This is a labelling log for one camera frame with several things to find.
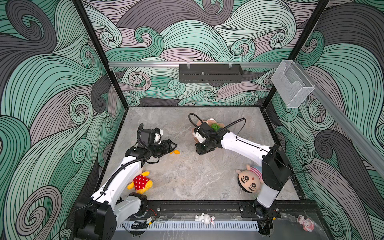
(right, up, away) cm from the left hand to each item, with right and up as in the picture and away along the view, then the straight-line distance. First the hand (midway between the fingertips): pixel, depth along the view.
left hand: (174, 146), depth 80 cm
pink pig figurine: (+63, -33, -13) cm, 72 cm away
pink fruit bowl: (+23, +12, +26) cm, 37 cm away
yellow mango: (0, -7, +15) cm, 17 cm away
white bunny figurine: (+17, -32, -11) cm, 38 cm away
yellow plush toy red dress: (-17, -19, -2) cm, 26 cm away
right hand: (+14, -4, +6) cm, 15 cm away
